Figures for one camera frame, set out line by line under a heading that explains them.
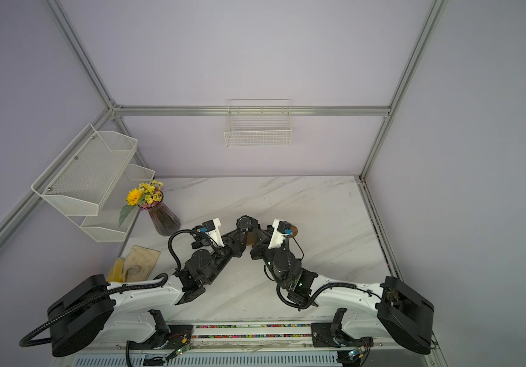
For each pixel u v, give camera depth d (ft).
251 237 2.36
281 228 2.06
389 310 1.36
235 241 2.24
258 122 3.13
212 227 2.22
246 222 2.26
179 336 2.42
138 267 2.87
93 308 1.38
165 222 3.10
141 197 2.62
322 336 2.40
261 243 2.24
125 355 2.30
